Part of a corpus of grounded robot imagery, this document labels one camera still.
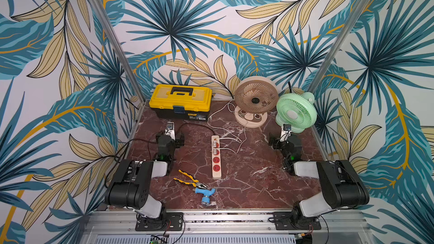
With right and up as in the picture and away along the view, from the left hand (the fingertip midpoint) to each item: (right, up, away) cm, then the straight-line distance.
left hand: (172, 132), depth 92 cm
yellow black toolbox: (+4, +17, +2) cm, 18 cm away
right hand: (+59, 0, +1) cm, 59 cm away
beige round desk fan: (+45, +19, -3) cm, 48 cm away
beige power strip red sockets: (+24, -12, -2) cm, 27 cm away
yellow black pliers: (+13, -24, -9) cm, 29 cm away
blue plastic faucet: (+20, -28, -12) cm, 36 cm away
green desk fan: (+64, +12, -9) cm, 66 cm away
